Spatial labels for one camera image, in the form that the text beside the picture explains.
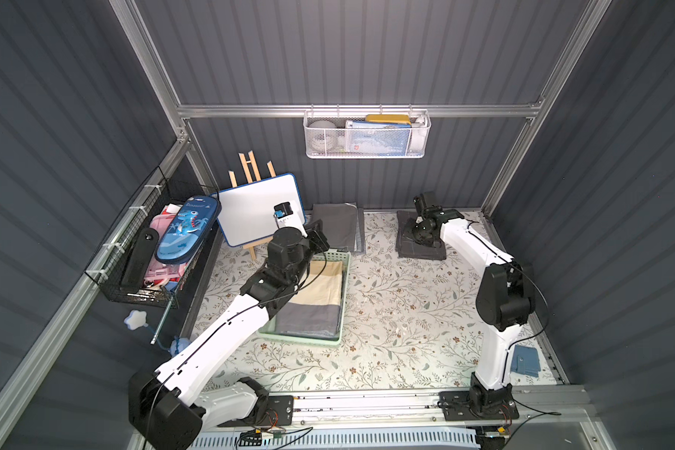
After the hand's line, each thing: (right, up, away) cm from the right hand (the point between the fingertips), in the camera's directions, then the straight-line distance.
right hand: (414, 233), depth 96 cm
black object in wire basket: (-72, -3, -31) cm, 79 cm away
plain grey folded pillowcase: (-25, +4, +20) cm, 32 cm away
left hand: (-29, +2, -26) cm, 40 cm away
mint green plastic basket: (-49, -31, -8) cm, 58 cm away
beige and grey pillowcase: (-34, -25, -9) cm, 43 cm away
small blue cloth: (+28, -37, -16) cm, 49 cm away
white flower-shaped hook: (-74, -21, -31) cm, 83 cm away
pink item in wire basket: (-67, -10, -31) cm, 75 cm away
